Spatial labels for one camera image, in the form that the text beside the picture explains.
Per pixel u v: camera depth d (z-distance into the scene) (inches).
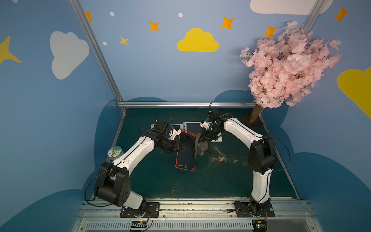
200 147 33.8
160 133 26.3
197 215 28.9
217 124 27.7
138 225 28.8
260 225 28.7
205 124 34.5
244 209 29.4
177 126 31.4
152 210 29.1
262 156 20.5
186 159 31.1
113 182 16.9
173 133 30.9
